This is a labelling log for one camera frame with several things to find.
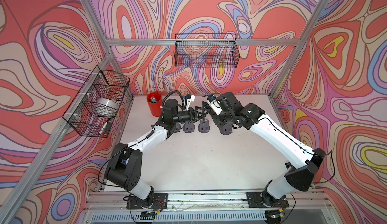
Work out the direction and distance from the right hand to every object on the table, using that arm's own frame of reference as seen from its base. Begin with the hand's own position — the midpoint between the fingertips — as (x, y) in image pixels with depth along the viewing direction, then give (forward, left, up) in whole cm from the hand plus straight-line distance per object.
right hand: (217, 119), depth 75 cm
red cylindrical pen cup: (+28, +39, -14) cm, 50 cm away
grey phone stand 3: (+7, -9, -21) cm, 24 cm away
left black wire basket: (+3, +60, +6) cm, 61 cm away
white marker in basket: (-3, +56, +1) cm, 56 cm away
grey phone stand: (+9, +16, -21) cm, 28 cm away
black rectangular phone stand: (+2, +6, +6) cm, 9 cm away
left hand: (0, +4, +2) cm, 5 cm away
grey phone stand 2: (+9, +6, -22) cm, 24 cm away
